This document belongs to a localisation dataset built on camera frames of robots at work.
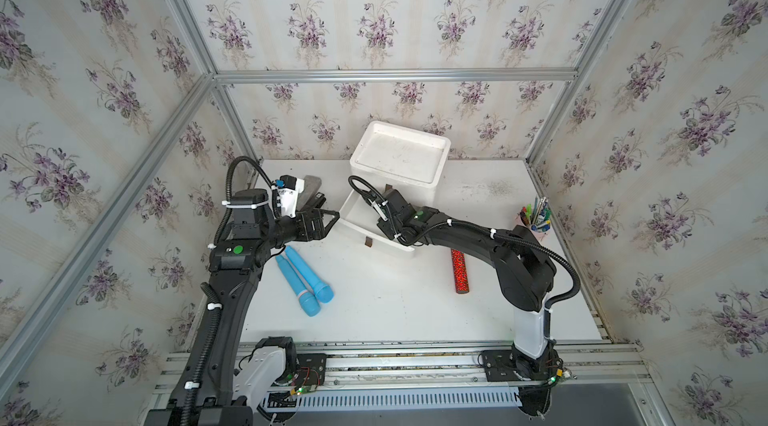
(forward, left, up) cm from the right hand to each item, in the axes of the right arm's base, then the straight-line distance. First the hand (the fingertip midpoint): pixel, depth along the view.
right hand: (392, 216), depth 92 cm
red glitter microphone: (-17, -20, -7) cm, 27 cm away
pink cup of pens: (0, -45, 0) cm, 45 cm away
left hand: (-12, +16, +17) cm, 27 cm away
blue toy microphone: (-22, +20, -5) cm, 30 cm away
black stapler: (+11, +26, -7) cm, 29 cm away
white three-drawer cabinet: (+10, -4, +14) cm, 18 cm away
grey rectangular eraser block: (+16, +30, -6) cm, 35 cm away
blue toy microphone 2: (-26, +23, -5) cm, 35 cm away
